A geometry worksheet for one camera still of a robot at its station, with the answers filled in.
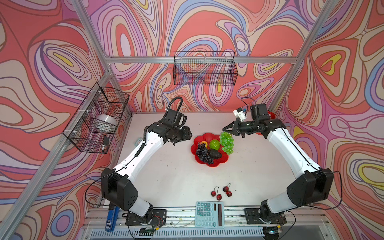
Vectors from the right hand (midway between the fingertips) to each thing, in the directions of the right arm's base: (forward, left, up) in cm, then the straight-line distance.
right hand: (224, 132), depth 76 cm
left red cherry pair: (-23, +6, -25) cm, 34 cm away
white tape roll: (+1, +58, +9) cm, 59 cm away
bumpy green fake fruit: (+5, +3, -19) cm, 20 cm away
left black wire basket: (+2, +66, +5) cm, 66 cm away
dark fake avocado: (-1, +3, -21) cm, 21 cm away
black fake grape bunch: (0, +11, -20) cm, 22 cm away
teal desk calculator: (-33, +9, -24) cm, 42 cm away
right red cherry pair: (-21, -2, -25) cm, 33 cm away
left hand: (+2, +17, -3) cm, 18 cm away
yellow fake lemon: (+7, +8, -20) cm, 23 cm away
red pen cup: (+22, -38, -14) cm, 46 cm away
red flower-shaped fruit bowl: (+13, +7, -22) cm, 26 cm away
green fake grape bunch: (-4, -1, -2) cm, 4 cm away
